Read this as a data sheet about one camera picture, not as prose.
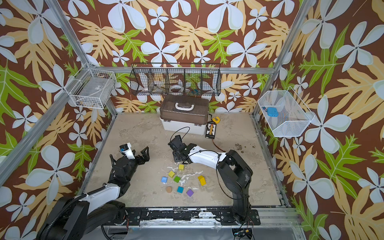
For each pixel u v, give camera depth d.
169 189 0.82
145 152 0.80
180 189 0.83
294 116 0.78
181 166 0.91
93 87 0.86
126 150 0.74
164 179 0.86
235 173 0.48
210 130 1.08
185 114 0.93
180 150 0.70
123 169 0.65
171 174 0.86
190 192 0.82
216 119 1.15
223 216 0.74
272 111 0.85
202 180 0.86
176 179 0.86
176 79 0.98
